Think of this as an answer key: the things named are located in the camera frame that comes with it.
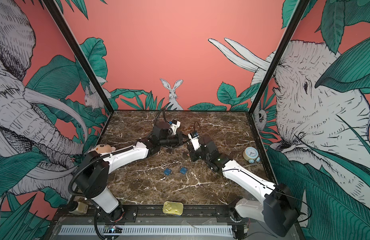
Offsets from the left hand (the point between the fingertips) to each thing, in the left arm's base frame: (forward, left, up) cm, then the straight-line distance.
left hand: (193, 137), depth 78 cm
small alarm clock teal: (-2, -37, -18) cm, 42 cm away
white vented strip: (-38, +22, -22) cm, 49 cm away
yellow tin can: (-30, +10, -18) cm, 36 cm away
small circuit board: (-37, +40, -21) cm, 59 cm away
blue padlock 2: (-10, +6, -21) cm, 24 cm away
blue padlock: (-10, +16, -22) cm, 28 cm away
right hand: (-3, +3, -4) cm, 6 cm away
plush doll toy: (+4, +55, -14) cm, 57 cm away
